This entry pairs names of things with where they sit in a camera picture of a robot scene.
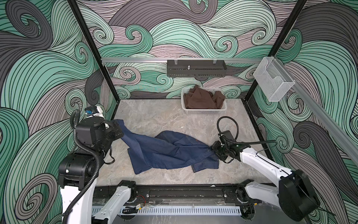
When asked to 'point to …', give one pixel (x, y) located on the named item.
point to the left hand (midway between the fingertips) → (115, 120)
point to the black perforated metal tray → (196, 68)
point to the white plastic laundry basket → (203, 111)
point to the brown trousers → (199, 98)
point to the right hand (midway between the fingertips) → (209, 150)
